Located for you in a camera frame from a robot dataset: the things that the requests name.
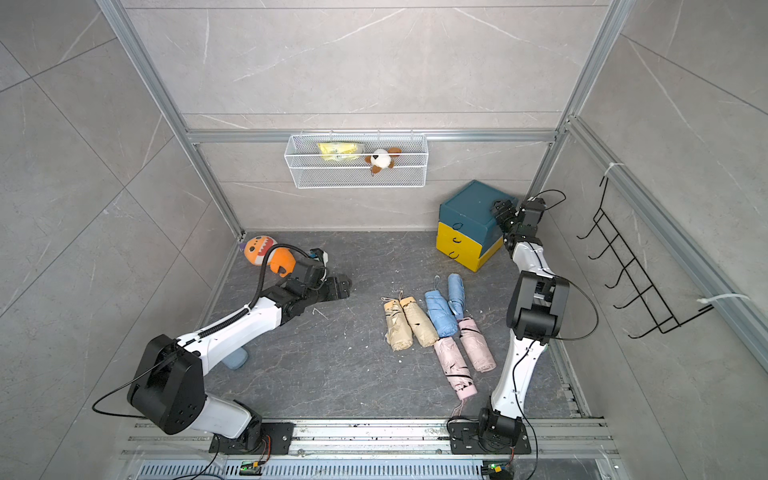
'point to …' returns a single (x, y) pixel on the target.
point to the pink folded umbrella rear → (475, 347)
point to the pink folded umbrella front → (456, 368)
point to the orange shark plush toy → (255, 250)
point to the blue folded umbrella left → (441, 314)
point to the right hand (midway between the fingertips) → (498, 206)
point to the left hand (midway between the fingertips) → (343, 279)
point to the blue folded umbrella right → (456, 295)
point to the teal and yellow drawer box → (468, 229)
